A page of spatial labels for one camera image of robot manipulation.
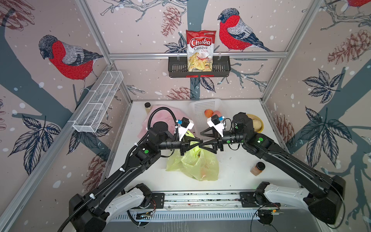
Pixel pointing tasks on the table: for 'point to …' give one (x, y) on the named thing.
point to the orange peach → (208, 113)
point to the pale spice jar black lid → (147, 107)
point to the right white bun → (257, 124)
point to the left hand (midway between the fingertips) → (203, 140)
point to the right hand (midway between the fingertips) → (201, 139)
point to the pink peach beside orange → (216, 112)
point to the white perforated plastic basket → (196, 110)
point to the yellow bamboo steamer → (252, 117)
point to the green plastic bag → (200, 163)
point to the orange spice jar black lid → (257, 170)
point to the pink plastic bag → (167, 114)
